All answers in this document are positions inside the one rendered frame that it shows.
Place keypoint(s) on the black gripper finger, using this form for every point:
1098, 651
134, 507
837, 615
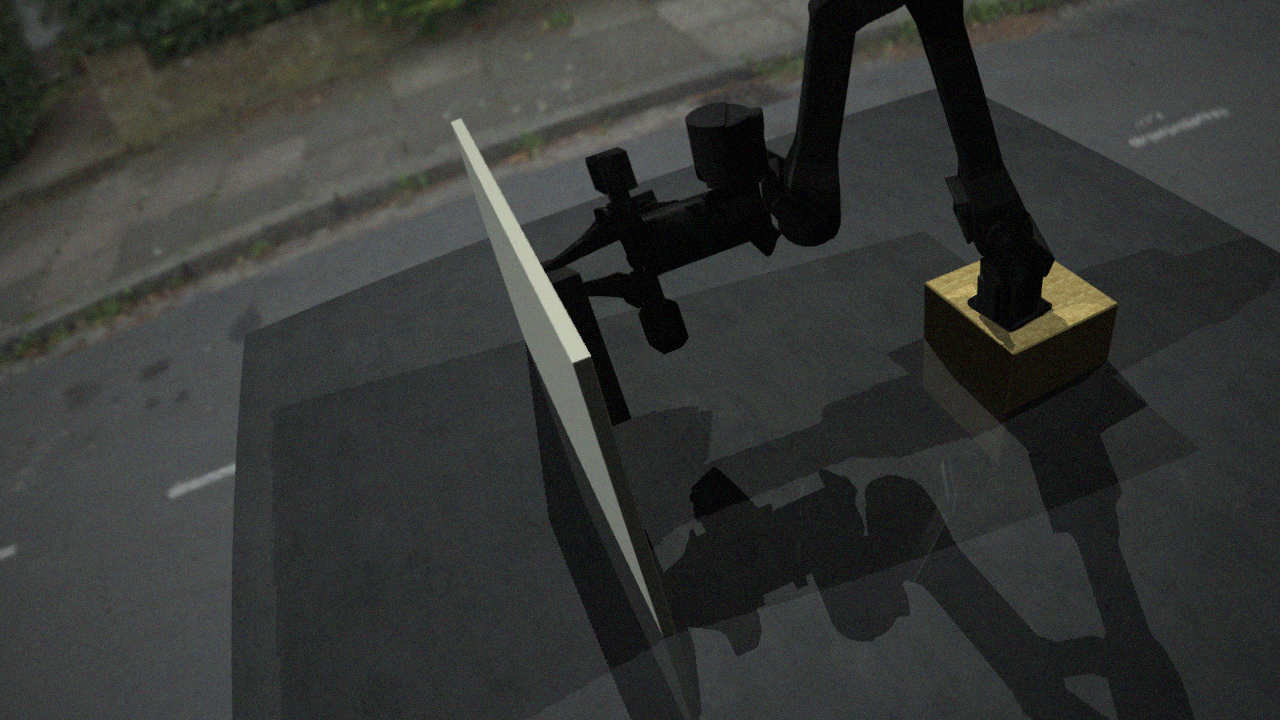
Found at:
600, 234
617, 284

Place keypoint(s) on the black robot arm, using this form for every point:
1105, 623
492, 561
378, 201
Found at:
802, 191

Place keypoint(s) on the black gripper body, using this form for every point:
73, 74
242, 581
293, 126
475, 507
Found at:
672, 236

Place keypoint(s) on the black picture frame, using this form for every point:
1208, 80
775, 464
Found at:
572, 294

